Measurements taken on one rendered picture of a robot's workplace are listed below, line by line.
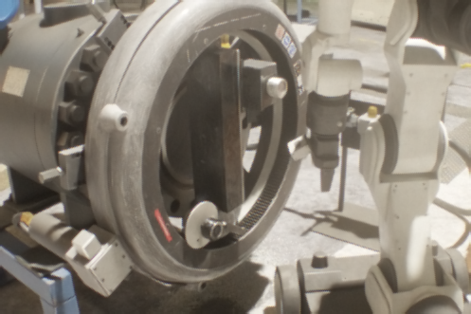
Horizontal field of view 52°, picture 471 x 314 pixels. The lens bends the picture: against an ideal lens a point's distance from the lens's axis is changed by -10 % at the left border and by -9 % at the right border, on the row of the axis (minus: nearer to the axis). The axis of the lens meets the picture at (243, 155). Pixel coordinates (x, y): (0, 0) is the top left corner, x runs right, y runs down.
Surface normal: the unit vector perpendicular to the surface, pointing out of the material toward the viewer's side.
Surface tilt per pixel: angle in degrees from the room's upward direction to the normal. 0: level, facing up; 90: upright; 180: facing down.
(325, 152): 101
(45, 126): 82
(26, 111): 76
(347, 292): 0
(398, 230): 60
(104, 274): 90
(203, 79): 92
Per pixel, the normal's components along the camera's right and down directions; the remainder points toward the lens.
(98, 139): -0.57, 0.06
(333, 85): 0.09, 0.54
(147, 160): 0.80, 0.22
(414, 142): 0.08, 0.30
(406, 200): 0.07, -0.15
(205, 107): -0.59, 0.34
